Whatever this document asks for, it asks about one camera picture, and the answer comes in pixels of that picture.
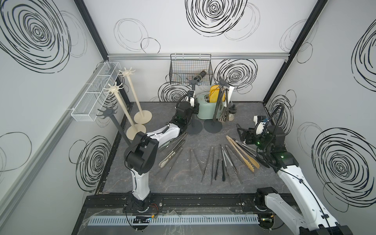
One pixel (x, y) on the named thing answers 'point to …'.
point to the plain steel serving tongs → (220, 95)
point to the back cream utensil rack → (143, 116)
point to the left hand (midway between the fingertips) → (195, 97)
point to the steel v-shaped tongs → (190, 150)
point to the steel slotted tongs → (169, 142)
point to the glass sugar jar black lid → (232, 110)
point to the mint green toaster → (209, 110)
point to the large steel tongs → (180, 151)
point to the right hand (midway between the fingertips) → (245, 129)
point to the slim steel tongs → (212, 148)
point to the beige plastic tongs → (247, 158)
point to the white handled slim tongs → (223, 150)
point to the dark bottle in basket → (202, 74)
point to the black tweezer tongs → (223, 171)
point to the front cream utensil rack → (133, 129)
